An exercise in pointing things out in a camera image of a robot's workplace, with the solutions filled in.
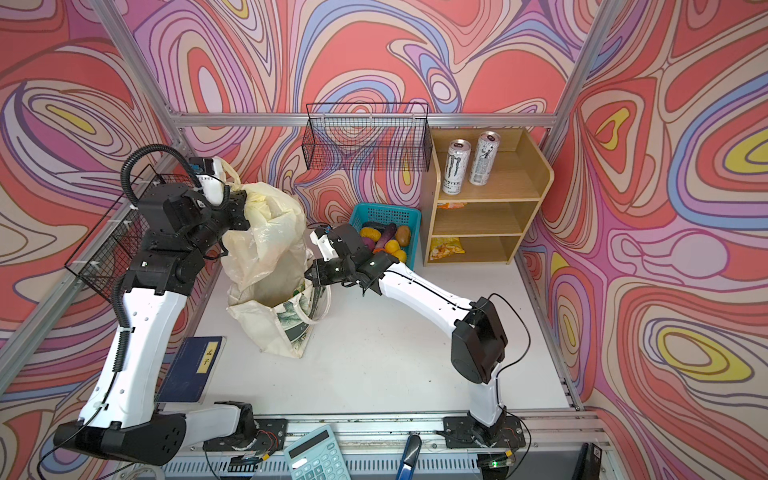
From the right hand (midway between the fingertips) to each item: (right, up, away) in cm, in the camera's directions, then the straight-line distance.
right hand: (309, 280), depth 76 cm
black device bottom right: (+66, -41, -9) cm, 79 cm away
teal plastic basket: (+21, +22, +39) cm, 49 cm away
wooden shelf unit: (+52, +16, +18) cm, 58 cm away
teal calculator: (+4, -41, -8) cm, 42 cm away
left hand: (-10, +21, -13) cm, 27 cm away
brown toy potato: (+26, +14, +35) cm, 46 cm away
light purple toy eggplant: (+20, +15, +35) cm, 43 cm away
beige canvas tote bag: (-6, -12, -1) cm, 13 cm away
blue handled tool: (+25, -39, -10) cm, 48 cm away
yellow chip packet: (+41, +9, +31) cm, 52 cm away
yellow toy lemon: (+22, +10, +27) cm, 36 cm away
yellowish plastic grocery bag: (-8, +5, -12) cm, 15 cm away
